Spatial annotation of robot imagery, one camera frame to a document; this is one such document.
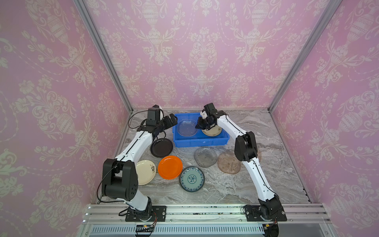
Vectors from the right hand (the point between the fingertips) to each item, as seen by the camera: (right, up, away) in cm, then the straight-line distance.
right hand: (196, 126), depth 104 cm
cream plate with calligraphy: (+12, -4, 0) cm, 13 cm away
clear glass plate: (-6, -2, +1) cm, 6 cm away
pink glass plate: (+41, -19, -10) cm, 46 cm away
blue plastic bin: (-12, -10, -3) cm, 16 cm away
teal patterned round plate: (-3, -30, -19) cm, 36 cm away
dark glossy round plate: (-23, -15, -7) cm, 28 cm away
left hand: (-14, +4, -16) cm, 22 cm away
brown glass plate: (+20, -23, -12) cm, 33 cm away
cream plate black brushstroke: (-31, -26, -15) cm, 43 cm away
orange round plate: (-16, -24, -17) cm, 34 cm away
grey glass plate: (+6, -20, -10) cm, 23 cm away
